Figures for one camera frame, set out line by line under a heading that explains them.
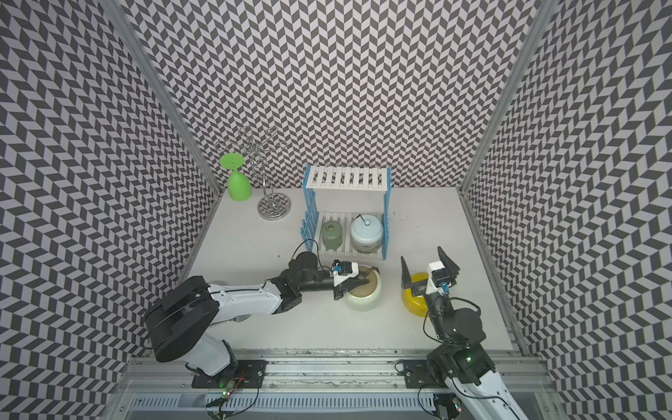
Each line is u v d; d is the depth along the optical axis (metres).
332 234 0.94
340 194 1.17
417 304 0.80
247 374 0.72
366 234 0.91
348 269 0.64
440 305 0.58
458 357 0.53
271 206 1.35
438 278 0.53
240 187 0.89
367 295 0.72
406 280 0.61
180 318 0.44
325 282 0.67
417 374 0.74
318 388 0.72
